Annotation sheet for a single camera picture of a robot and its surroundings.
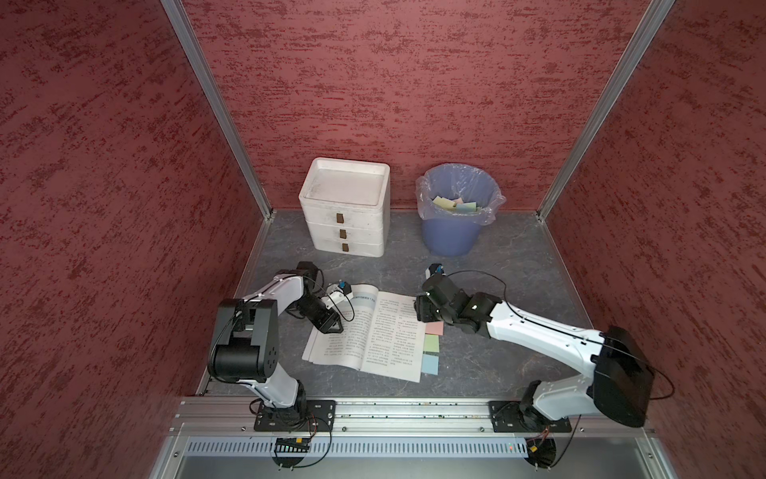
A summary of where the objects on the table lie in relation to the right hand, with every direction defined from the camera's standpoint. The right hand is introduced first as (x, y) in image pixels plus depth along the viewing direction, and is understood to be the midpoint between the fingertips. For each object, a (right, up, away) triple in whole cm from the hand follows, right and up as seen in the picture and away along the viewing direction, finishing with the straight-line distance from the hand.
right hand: (422, 310), depth 83 cm
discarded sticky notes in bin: (+15, +32, +21) cm, 41 cm away
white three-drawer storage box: (-22, +31, +7) cm, 39 cm away
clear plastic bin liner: (+15, +37, +21) cm, 45 cm away
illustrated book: (-12, -9, +5) cm, 15 cm away
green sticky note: (+3, -11, +3) cm, 11 cm away
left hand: (-27, -7, +5) cm, 28 cm away
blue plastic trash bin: (+13, +20, +17) cm, 29 cm away
